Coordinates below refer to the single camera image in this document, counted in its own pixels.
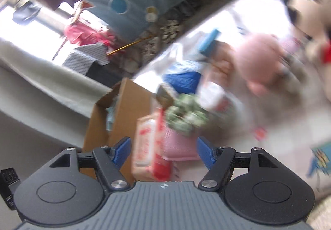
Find red wet wipes pack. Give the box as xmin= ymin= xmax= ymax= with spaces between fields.
xmin=131 ymin=108 xmax=172 ymax=181

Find pink plush toy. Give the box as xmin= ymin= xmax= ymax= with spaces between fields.
xmin=234 ymin=34 xmax=283 ymax=96

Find white curtain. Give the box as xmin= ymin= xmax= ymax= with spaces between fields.
xmin=1 ymin=39 xmax=111 ymax=118

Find polka dot cloth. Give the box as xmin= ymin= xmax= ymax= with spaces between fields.
xmin=62 ymin=43 xmax=109 ymax=75

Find orange striped towel roll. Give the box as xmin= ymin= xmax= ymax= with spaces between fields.
xmin=206 ymin=41 xmax=235 ymax=87

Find cream doll plush red shirt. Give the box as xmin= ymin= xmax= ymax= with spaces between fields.
xmin=283 ymin=0 xmax=330 ymax=64

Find white yogurt cup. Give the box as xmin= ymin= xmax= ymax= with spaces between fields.
xmin=198 ymin=82 xmax=233 ymax=113

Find teal small box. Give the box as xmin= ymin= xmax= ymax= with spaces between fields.
xmin=198 ymin=29 xmax=220 ymax=57

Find green white scrunchie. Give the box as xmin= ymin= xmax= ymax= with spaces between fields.
xmin=165 ymin=93 xmax=209 ymax=137

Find brown cardboard box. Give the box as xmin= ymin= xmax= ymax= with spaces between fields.
xmin=82 ymin=77 xmax=158 ymax=184

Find pink hanging clothes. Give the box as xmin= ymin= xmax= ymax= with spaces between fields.
xmin=63 ymin=21 xmax=116 ymax=48

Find blue tissue pack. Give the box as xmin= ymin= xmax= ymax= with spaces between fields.
xmin=162 ymin=60 xmax=207 ymax=94

